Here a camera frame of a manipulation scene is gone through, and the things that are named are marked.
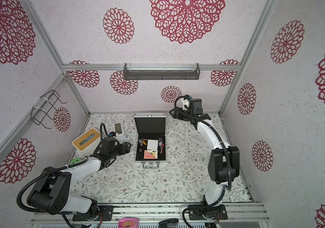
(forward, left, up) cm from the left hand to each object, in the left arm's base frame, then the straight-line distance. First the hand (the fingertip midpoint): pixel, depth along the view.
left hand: (127, 146), depth 92 cm
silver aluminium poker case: (+12, -15, +6) cm, 20 cm away
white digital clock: (+18, +10, -4) cm, 21 cm away
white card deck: (+3, -16, -4) cm, 17 cm away
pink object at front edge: (-41, -7, -1) cm, 42 cm away
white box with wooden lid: (+4, +28, -2) cm, 29 cm away
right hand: (+14, -29, +18) cm, 38 cm away
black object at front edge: (-41, -26, -3) cm, 49 cm away
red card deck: (-3, -14, -5) cm, 16 cm away
